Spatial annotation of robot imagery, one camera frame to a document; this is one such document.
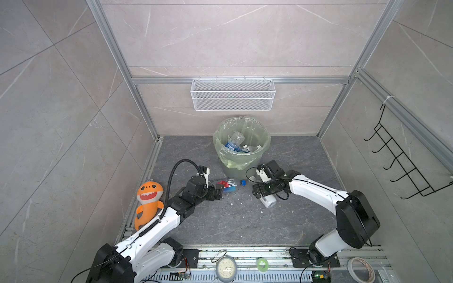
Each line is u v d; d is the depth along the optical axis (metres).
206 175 0.73
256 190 0.80
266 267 0.71
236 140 0.91
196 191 0.61
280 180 0.65
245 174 0.94
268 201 0.84
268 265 0.72
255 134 0.94
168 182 0.58
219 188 0.74
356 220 0.44
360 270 0.72
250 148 0.88
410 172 0.63
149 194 0.84
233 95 1.01
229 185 0.90
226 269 0.68
